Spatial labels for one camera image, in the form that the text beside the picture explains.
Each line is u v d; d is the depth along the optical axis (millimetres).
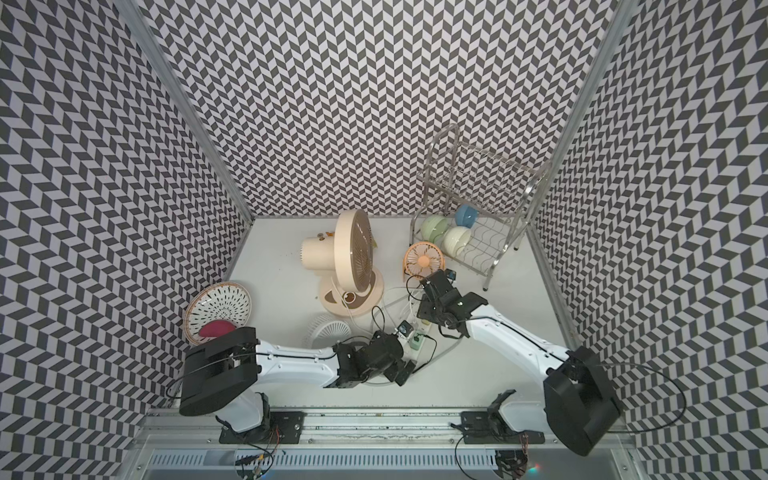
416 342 806
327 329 770
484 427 740
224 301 935
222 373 448
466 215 1022
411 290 1045
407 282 1081
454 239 960
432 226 990
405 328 727
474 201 825
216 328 874
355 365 630
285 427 722
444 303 636
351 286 751
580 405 403
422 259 960
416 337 788
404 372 742
